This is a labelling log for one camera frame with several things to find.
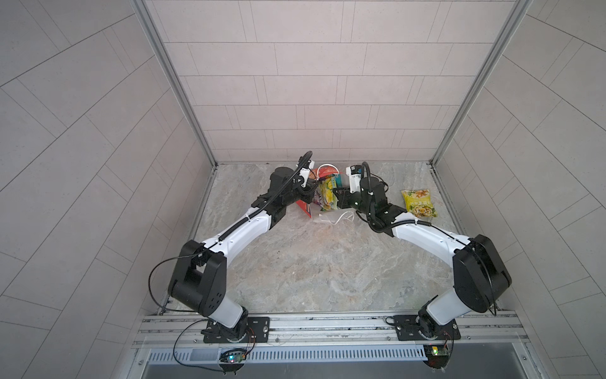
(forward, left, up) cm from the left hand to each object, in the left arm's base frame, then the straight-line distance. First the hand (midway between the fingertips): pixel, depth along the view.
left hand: (321, 179), depth 83 cm
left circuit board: (-49, +24, -18) cm, 58 cm away
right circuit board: (-49, -34, -22) cm, 63 cm away
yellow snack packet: (+2, -41, -16) cm, 45 cm away
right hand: (-2, -4, -3) cm, 6 cm away
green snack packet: (-4, -2, -6) cm, 7 cm away
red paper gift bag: (+3, -1, +2) cm, 3 cm away
